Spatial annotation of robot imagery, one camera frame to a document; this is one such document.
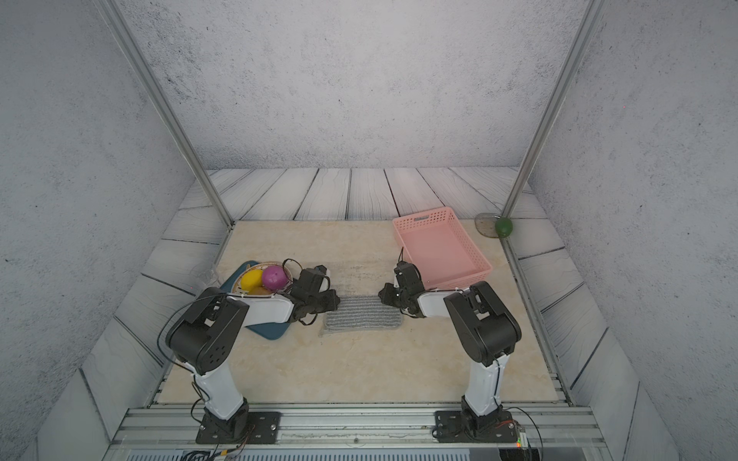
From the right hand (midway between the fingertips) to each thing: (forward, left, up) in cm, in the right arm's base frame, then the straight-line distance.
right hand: (383, 293), depth 97 cm
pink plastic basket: (+19, -21, +2) cm, 28 cm away
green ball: (+30, -48, 0) cm, 57 cm away
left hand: (-3, +13, -1) cm, 13 cm away
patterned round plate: (-1, +40, +3) cm, 41 cm away
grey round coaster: (+34, -42, -2) cm, 54 cm away
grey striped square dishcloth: (-7, +7, -1) cm, 10 cm away
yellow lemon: (+2, +44, +5) cm, 44 cm away
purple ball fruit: (+2, +36, +6) cm, 36 cm away
